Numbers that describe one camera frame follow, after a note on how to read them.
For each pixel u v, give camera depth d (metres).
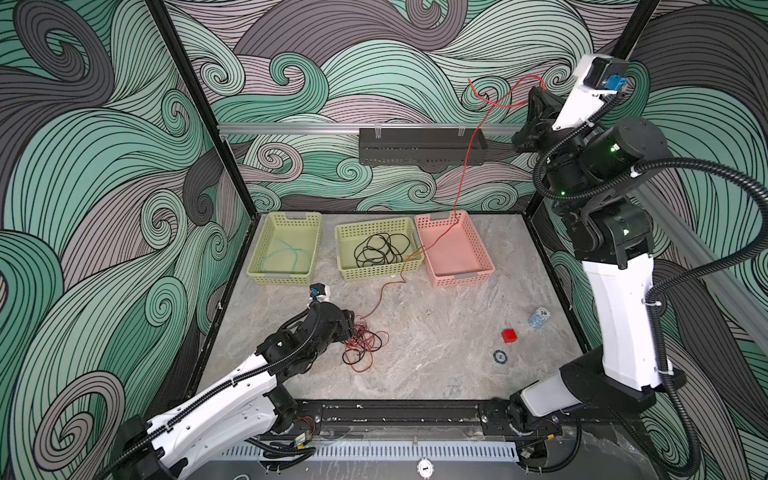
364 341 0.86
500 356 0.83
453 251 1.07
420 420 0.74
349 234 1.10
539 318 0.86
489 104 0.92
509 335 0.86
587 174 0.35
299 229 1.13
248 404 0.59
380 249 1.07
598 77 1.26
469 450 0.70
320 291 0.69
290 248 1.08
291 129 1.90
